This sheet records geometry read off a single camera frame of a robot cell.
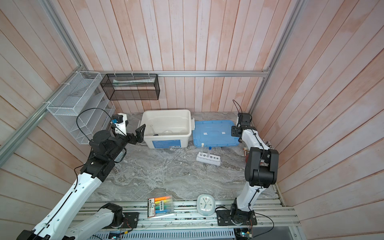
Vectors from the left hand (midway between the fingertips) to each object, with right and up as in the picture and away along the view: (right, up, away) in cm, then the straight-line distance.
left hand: (137, 126), depth 70 cm
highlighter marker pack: (+10, -42, +6) cm, 44 cm away
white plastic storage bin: (+8, -1, +39) cm, 40 cm away
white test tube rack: (+40, -21, +22) cm, 50 cm away
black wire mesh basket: (-14, +27, +28) cm, 41 cm away
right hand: (+58, -2, +27) cm, 64 cm away
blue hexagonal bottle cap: (0, -6, +37) cm, 37 cm away
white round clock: (+34, -41, +6) cm, 53 cm away
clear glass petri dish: (+9, -4, +37) cm, 39 cm away
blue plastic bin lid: (+43, -5, +40) cm, 59 cm away
